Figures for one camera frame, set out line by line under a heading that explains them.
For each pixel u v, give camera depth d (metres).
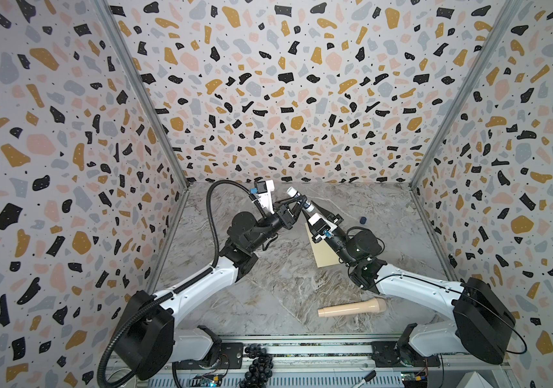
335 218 0.64
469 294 0.47
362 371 0.72
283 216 0.61
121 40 0.75
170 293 0.44
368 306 0.81
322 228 0.56
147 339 0.40
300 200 0.67
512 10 0.71
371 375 0.71
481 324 0.42
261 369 0.68
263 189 0.63
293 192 0.66
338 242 0.64
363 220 1.07
